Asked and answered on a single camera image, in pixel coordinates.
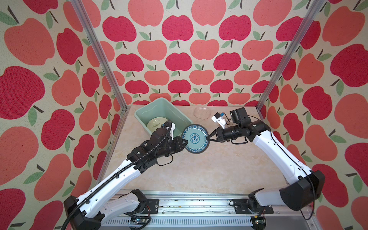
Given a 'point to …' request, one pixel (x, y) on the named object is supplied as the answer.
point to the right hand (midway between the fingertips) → (210, 138)
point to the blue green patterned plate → (196, 134)
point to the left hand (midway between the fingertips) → (191, 144)
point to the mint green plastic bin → (164, 107)
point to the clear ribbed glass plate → (202, 112)
